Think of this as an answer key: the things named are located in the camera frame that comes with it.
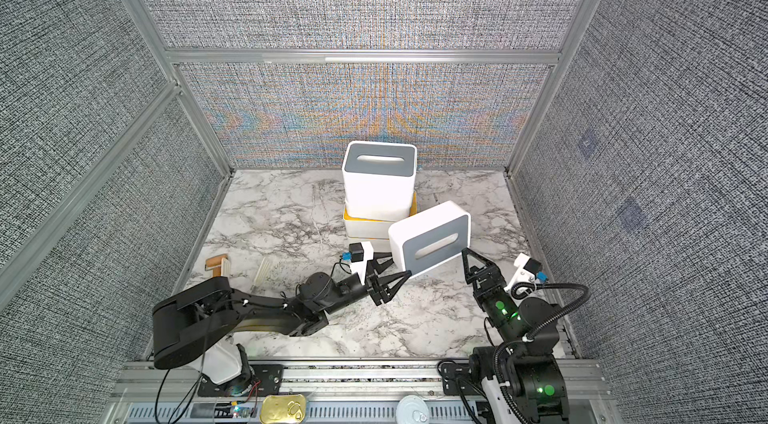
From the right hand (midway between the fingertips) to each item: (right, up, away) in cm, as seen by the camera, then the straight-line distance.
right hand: (467, 255), depth 63 cm
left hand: (-12, -3, +3) cm, 12 cm away
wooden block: (-67, -8, +27) cm, 73 cm away
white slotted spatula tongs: (-54, -10, +24) cm, 60 cm away
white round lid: (-11, -34, +2) cm, 36 cm away
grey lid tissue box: (-19, +22, +13) cm, 32 cm away
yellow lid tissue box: (-21, +11, +13) cm, 27 cm away
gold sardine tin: (-40, -35, +3) cm, 53 cm away
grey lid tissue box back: (-8, +4, -2) cm, 9 cm away
